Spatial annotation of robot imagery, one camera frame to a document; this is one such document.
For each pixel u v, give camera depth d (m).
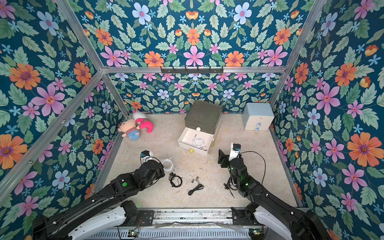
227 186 0.84
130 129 1.01
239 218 0.73
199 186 0.83
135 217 0.66
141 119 1.05
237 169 0.59
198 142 0.93
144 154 0.68
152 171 0.56
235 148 0.69
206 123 0.87
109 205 0.48
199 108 1.02
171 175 0.88
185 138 0.96
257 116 0.99
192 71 0.92
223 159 0.72
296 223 0.43
